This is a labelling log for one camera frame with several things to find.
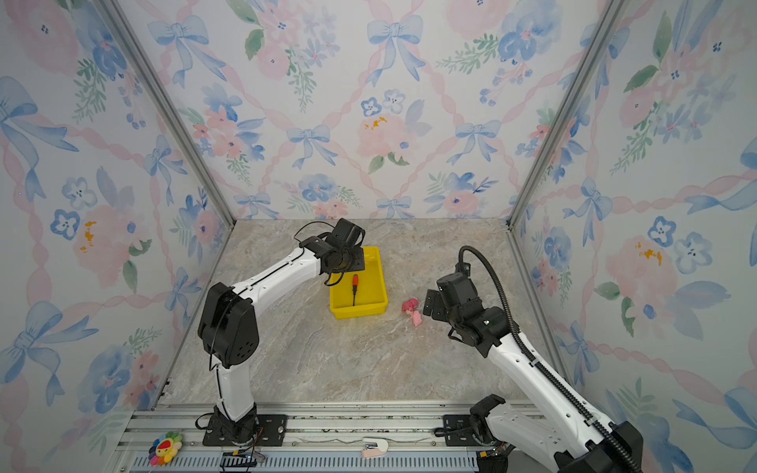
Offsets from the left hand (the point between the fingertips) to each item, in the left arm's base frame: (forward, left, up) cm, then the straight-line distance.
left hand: (360, 258), depth 91 cm
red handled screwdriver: (+1, +2, -13) cm, 14 cm away
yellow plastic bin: (-5, -3, -14) cm, 16 cm away
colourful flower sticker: (-48, +45, -13) cm, 67 cm away
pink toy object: (-11, -15, -11) cm, 22 cm away
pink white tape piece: (-47, -6, -12) cm, 49 cm away
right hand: (-15, -23, +3) cm, 28 cm away
